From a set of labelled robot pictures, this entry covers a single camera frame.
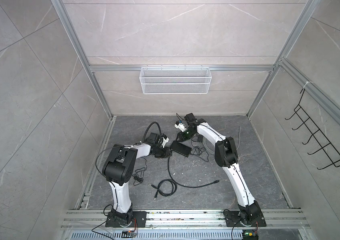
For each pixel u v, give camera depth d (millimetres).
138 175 880
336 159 593
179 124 980
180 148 1009
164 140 921
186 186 841
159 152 854
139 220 732
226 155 661
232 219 726
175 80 1005
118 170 507
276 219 746
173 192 817
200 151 982
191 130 826
